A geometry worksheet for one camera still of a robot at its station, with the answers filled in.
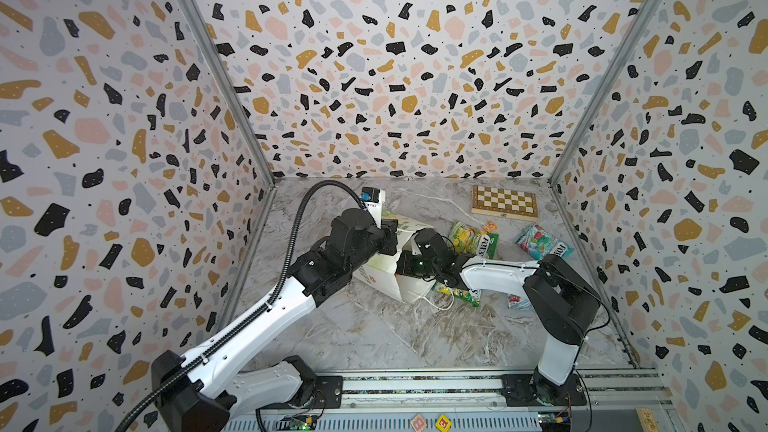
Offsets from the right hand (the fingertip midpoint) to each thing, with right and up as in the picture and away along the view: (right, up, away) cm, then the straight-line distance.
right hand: (386, 259), depth 87 cm
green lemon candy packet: (+26, +4, +13) cm, 30 cm away
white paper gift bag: (-1, -2, -11) cm, 11 cm away
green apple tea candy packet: (+25, -11, +1) cm, 28 cm away
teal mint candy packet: (+50, +3, +12) cm, 52 cm away
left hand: (+4, +13, -18) cm, 22 cm away
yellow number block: (+14, -35, -18) cm, 41 cm away
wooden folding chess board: (+43, +17, +26) cm, 53 cm away
